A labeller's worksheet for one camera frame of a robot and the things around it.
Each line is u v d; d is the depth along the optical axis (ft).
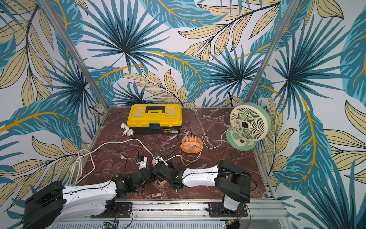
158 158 2.32
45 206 1.36
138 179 2.03
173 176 2.03
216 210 2.39
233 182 1.45
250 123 2.65
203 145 3.18
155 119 2.97
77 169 2.74
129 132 3.28
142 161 2.45
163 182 2.72
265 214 2.38
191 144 2.76
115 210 2.17
